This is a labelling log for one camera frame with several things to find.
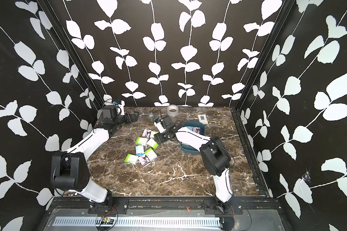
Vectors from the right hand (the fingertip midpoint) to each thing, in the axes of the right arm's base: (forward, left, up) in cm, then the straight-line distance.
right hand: (157, 135), depth 92 cm
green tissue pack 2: (0, +12, -8) cm, 14 cm away
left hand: (+10, +14, +12) cm, 21 cm away
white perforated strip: (-46, +28, -9) cm, 54 cm away
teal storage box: (-6, -20, -7) cm, 22 cm away
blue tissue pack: (-7, +12, -7) cm, 16 cm away
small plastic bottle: (+19, +8, -4) cm, 21 cm away
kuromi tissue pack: (-15, +7, -7) cm, 18 cm away
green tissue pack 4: (-10, +4, -7) cm, 13 cm away
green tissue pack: (+6, +5, -7) cm, 10 cm away
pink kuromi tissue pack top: (+6, +9, -7) cm, 13 cm away
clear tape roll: (+31, -8, -9) cm, 33 cm away
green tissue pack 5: (-13, +16, -7) cm, 22 cm away
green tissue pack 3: (-2, +5, -7) cm, 9 cm away
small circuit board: (-45, +22, -10) cm, 51 cm away
